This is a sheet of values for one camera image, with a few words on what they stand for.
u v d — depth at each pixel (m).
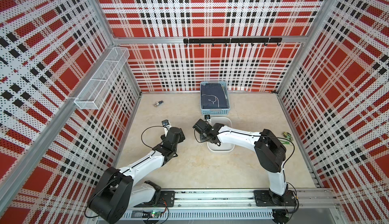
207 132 0.69
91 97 0.69
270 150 0.51
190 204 0.74
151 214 0.69
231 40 0.88
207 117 0.82
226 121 0.97
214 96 1.08
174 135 0.66
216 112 1.04
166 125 0.75
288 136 0.95
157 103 1.11
